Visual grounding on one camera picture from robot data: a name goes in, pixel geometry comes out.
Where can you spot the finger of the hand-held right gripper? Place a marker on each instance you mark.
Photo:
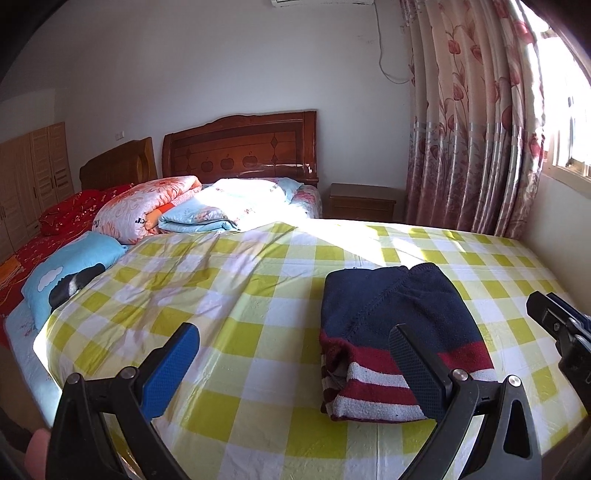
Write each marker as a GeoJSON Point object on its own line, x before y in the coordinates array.
{"type": "Point", "coordinates": [545, 311]}
{"type": "Point", "coordinates": [570, 309]}

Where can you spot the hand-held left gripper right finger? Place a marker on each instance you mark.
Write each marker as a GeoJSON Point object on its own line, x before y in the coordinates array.
{"type": "Point", "coordinates": [418, 369]}

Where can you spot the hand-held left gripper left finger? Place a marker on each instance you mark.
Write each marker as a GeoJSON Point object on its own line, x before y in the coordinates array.
{"type": "Point", "coordinates": [168, 374]}

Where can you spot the red white navy striped sweater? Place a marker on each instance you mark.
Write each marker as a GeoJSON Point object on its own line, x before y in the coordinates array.
{"type": "Point", "coordinates": [392, 314]}

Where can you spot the person's left hand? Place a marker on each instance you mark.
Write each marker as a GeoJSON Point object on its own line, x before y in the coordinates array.
{"type": "Point", "coordinates": [38, 454]}

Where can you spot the yellow white checked sheet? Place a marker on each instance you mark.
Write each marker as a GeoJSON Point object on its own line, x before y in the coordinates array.
{"type": "Point", "coordinates": [231, 286]}

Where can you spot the light blue bed sheet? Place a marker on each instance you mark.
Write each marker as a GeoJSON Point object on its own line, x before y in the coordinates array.
{"type": "Point", "coordinates": [23, 350]}

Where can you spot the blue cloud print pillow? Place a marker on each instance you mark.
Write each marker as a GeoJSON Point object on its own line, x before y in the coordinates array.
{"type": "Point", "coordinates": [60, 272]}

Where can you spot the pink orange floral quilt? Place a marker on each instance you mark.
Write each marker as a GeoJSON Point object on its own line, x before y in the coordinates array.
{"type": "Point", "coordinates": [134, 207]}

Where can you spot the wooden nightstand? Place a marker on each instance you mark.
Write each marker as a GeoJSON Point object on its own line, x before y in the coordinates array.
{"type": "Point", "coordinates": [362, 203]}

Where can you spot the light blue folded quilt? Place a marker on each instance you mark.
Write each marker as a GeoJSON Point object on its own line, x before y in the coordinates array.
{"type": "Point", "coordinates": [221, 203]}

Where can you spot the red bedspread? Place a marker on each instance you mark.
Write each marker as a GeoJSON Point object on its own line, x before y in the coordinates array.
{"type": "Point", "coordinates": [69, 217]}

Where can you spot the pink floral bed sheet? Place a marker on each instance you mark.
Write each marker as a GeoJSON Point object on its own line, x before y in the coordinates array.
{"type": "Point", "coordinates": [309, 201]}

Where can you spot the window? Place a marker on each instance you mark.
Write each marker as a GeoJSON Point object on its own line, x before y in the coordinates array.
{"type": "Point", "coordinates": [570, 106]}

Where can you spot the pink floral curtain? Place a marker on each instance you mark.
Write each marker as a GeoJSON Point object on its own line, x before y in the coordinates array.
{"type": "Point", "coordinates": [471, 120]}

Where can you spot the small wooden headboard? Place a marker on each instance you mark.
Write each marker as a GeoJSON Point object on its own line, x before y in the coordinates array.
{"type": "Point", "coordinates": [115, 164]}

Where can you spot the light wooden wardrobe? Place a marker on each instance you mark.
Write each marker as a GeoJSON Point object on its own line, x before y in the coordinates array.
{"type": "Point", "coordinates": [32, 184]}

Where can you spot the large carved wooden headboard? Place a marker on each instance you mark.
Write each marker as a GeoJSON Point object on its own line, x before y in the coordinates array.
{"type": "Point", "coordinates": [240, 147]}

